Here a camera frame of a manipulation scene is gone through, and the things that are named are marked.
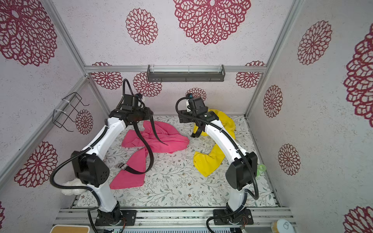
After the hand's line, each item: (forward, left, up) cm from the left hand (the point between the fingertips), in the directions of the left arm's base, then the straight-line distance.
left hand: (150, 113), depth 87 cm
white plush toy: (-40, +39, -17) cm, 59 cm away
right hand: (-2, -20, +4) cm, 20 cm away
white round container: (-54, -66, -19) cm, 88 cm away
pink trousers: (-9, -15, -16) cm, 23 cm away
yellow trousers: (-19, -34, -22) cm, 45 cm away
